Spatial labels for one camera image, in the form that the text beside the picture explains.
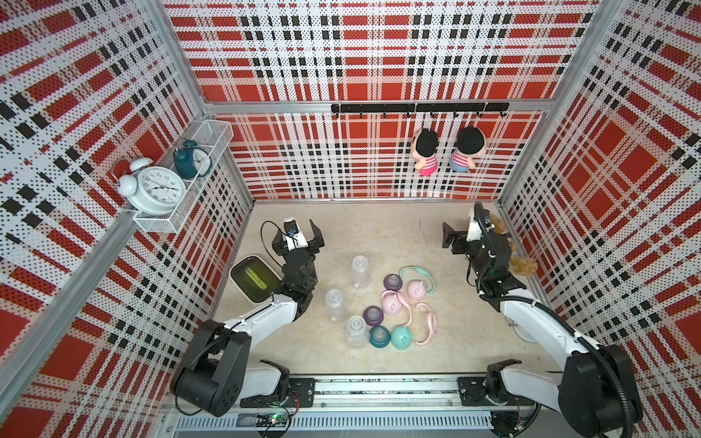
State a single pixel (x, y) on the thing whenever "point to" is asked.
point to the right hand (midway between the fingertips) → (461, 222)
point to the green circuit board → (272, 420)
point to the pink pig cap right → (416, 290)
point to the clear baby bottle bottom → (358, 335)
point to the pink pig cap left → (391, 305)
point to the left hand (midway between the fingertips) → (301, 225)
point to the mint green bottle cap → (402, 338)
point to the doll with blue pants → (471, 142)
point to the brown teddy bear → (522, 265)
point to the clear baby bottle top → (360, 272)
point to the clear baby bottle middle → (336, 308)
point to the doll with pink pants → (423, 147)
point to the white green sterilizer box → (253, 279)
